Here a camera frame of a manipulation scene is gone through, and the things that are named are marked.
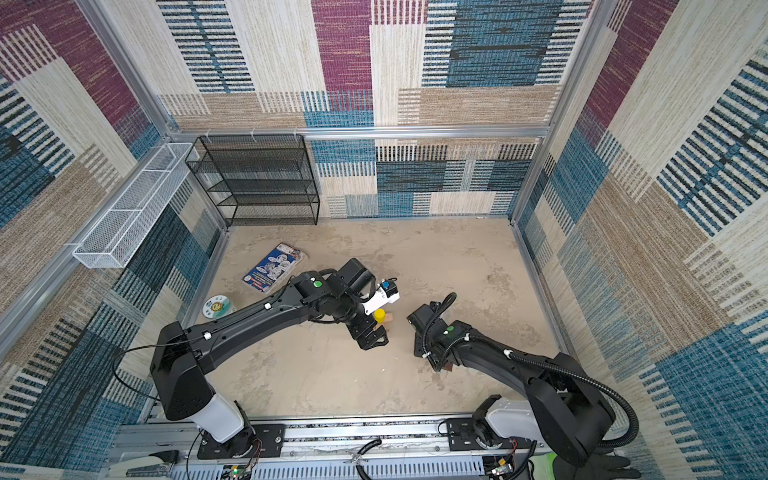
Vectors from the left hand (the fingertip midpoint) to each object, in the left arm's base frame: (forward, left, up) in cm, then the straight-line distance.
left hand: (379, 324), depth 76 cm
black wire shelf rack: (+56, +44, +2) cm, 72 cm away
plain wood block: (+7, -3, -9) cm, 12 cm away
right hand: (-1, -14, -14) cm, 20 cm away
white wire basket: (+23, +61, +18) cm, 67 cm away
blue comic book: (+28, +37, -13) cm, 48 cm away
